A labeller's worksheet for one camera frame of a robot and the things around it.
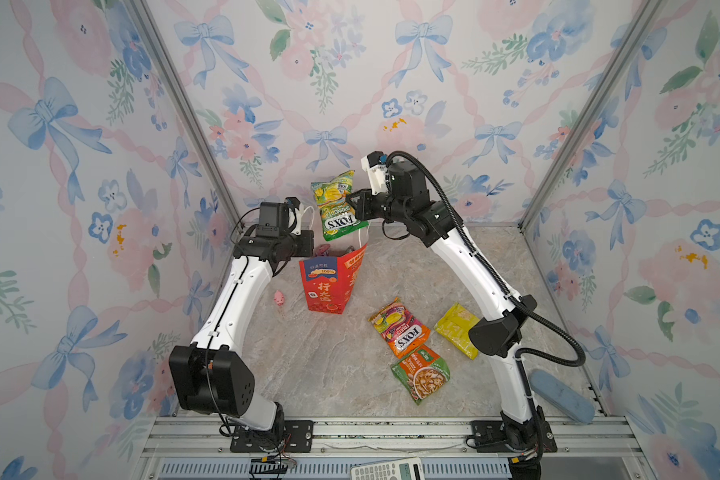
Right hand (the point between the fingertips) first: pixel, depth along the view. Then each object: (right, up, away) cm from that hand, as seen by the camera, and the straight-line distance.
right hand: (346, 194), depth 73 cm
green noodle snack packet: (+21, -47, +11) cm, 53 cm away
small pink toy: (-23, -29, +24) cm, 44 cm away
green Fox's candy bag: (-2, -5, +2) cm, 6 cm away
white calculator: (+15, -64, -4) cm, 66 cm away
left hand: (-11, -10, +8) cm, 17 cm away
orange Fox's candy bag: (+15, -37, +17) cm, 43 cm away
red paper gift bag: (-6, -22, +11) cm, 25 cm away
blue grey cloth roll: (+58, -53, +5) cm, 79 cm away
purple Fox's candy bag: (-9, -13, +21) cm, 26 cm away
